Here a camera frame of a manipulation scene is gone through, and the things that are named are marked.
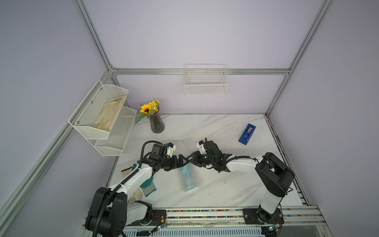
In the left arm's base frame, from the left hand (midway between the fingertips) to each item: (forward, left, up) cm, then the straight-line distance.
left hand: (182, 165), depth 84 cm
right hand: (+2, -3, -1) cm, 4 cm away
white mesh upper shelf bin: (+18, +47, +22) cm, 55 cm away
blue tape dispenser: (+21, -42, -3) cm, 47 cm away
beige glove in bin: (+16, +40, +22) cm, 49 cm away
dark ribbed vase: (+32, +20, 0) cm, 37 cm away
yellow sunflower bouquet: (+30, +23, +16) cm, 40 cm away
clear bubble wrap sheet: (-7, -9, -3) cm, 12 cm away
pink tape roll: (+28, -46, -3) cm, 54 cm away
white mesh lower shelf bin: (+12, +42, +3) cm, 44 cm away
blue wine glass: (-6, -3, -1) cm, 7 cm away
